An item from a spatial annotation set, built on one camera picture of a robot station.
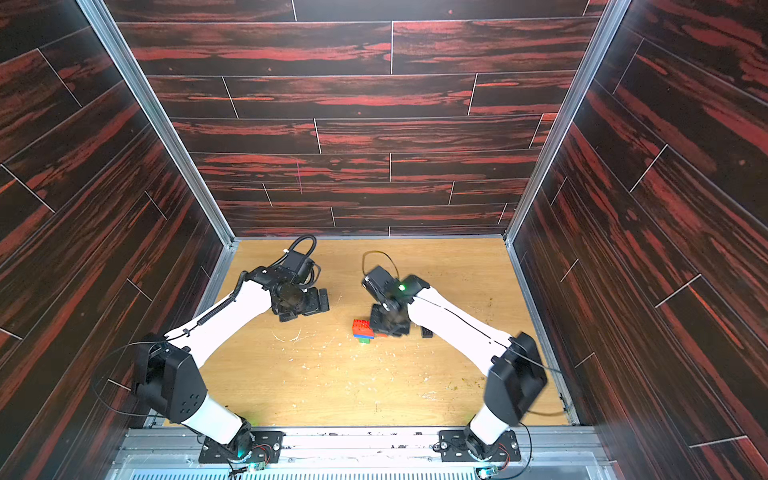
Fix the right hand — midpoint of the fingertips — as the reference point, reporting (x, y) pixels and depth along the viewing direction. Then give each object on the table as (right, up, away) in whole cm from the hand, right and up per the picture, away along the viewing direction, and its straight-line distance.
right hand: (384, 325), depth 82 cm
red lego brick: (-7, -1, +5) cm, 8 cm away
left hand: (-19, +4, +4) cm, 20 cm away
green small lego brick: (-6, -7, +11) cm, 14 cm away
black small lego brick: (+13, -4, +9) cm, 16 cm away
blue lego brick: (-7, -6, +11) cm, 14 cm away
